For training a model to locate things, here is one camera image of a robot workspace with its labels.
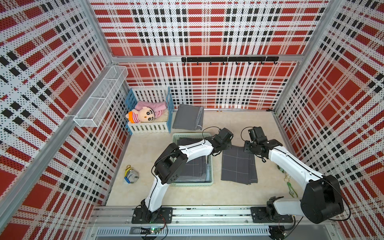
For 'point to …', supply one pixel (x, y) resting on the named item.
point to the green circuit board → (153, 230)
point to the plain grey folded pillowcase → (189, 117)
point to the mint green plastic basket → (195, 181)
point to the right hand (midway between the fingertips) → (250, 146)
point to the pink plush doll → (145, 111)
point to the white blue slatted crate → (162, 124)
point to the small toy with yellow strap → (131, 176)
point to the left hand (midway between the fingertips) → (230, 142)
